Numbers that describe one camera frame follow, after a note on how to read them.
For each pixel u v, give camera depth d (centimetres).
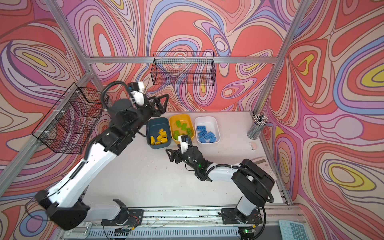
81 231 69
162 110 55
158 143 99
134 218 72
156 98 52
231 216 73
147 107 52
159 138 101
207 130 107
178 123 113
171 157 73
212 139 101
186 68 96
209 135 101
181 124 112
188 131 106
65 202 38
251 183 45
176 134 103
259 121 92
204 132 105
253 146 98
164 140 100
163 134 104
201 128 108
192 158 62
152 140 99
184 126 111
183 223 73
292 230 69
